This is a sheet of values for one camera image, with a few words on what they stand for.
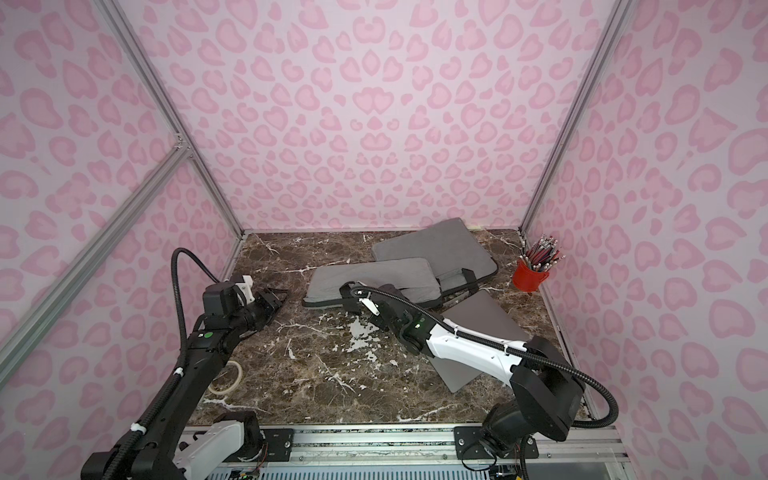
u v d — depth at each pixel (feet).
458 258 3.54
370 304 2.28
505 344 1.50
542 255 3.06
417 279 3.03
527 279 3.19
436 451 2.38
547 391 1.38
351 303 2.58
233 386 2.68
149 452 1.27
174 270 1.91
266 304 2.35
